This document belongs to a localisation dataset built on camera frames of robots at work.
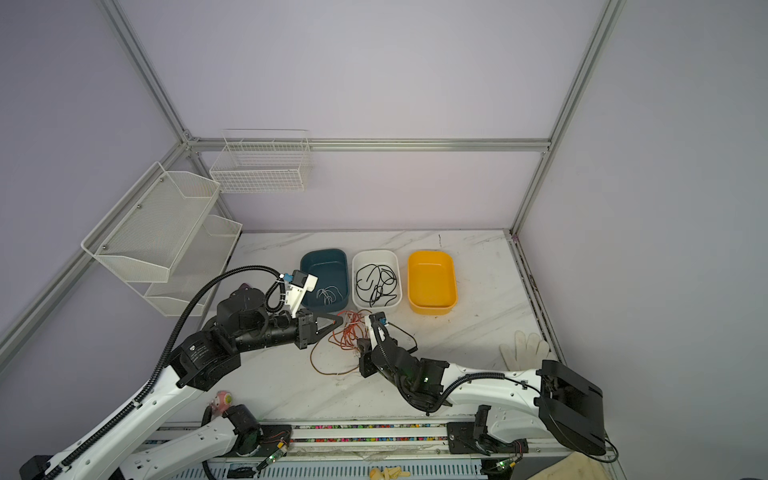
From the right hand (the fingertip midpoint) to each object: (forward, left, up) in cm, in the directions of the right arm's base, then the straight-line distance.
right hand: (354, 344), depth 75 cm
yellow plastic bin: (+30, -23, -14) cm, 40 cm away
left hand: (-3, +1, +16) cm, 17 cm away
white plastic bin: (+39, -7, -11) cm, 41 cm away
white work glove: (+4, -50, -16) cm, 53 cm away
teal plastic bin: (+35, +14, -12) cm, 39 cm away
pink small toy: (-12, +35, -10) cm, 38 cm away
